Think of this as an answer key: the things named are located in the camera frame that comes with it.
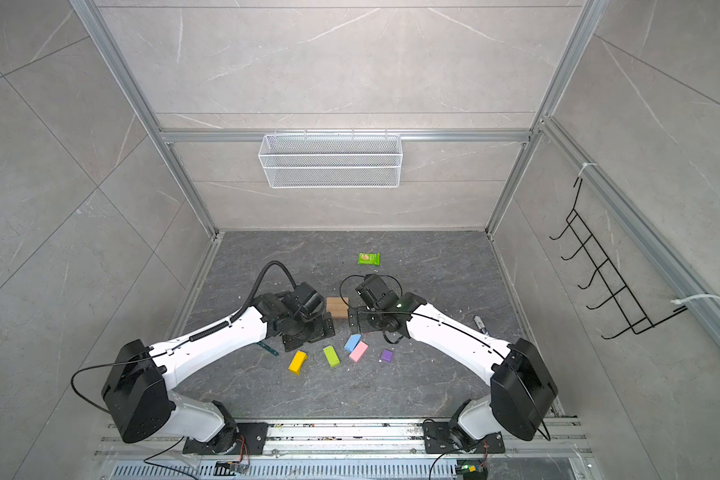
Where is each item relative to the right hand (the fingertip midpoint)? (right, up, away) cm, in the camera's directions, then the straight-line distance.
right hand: (364, 316), depth 83 cm
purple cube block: (+7, -13, +4) cm, 15 cm away
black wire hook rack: (+57, +8, -19) cm, 61 cm away
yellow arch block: (-20, -14, +1) cm, 24 cm away
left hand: (-11, -3, -2) cm, 12 cm away
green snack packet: (+2, +16, +27) cm, 32 cm away
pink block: (-2, -11, +5) cm, 12 cm away
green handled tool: (-29, -11, +5) cm, 32 cm away
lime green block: (-10, -13, +3) cm, 16 cm away
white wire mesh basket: (-12, +50, +17) cm, 54 cm away
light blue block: (-4, -9, +5) cm, 11 cm away
